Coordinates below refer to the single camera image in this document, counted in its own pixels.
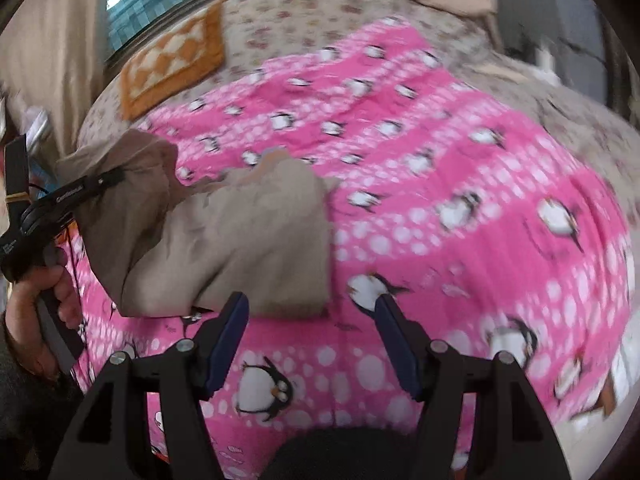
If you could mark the beige curtain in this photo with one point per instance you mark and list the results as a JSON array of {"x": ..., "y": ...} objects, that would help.
[{"x": 50, "y": 60}]

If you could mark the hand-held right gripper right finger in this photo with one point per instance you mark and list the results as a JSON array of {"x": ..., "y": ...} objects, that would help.
[{"x": 400, "y": 355}]

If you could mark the pink penguin print blanket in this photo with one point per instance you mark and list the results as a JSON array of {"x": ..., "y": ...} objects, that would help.
[{"x": 450, "y": 170}]

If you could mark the person's left forearm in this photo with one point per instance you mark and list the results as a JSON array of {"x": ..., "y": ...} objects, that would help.
[{"x": 30, "y": 420}]

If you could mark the person's left hand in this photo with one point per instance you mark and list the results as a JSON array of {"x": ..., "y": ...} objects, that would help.
[{"x": 22, "y": 325}]

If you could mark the floral bedsheet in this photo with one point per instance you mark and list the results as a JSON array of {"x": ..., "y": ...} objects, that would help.
[{"x": 310, "y": 15}]

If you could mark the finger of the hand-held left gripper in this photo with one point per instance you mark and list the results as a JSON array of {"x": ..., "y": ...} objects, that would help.
[{"x": 105, "y": 181}]

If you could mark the orange checkered cushion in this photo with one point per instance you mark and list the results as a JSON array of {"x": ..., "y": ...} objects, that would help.
[{"x": 170, "y": 60}]

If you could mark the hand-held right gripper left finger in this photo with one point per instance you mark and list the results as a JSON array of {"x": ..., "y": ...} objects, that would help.
[{"x": 227, "y": 350}]

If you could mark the beige zip jacket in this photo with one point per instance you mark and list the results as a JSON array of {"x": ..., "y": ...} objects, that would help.
[{"x": 260, "y": 240}]

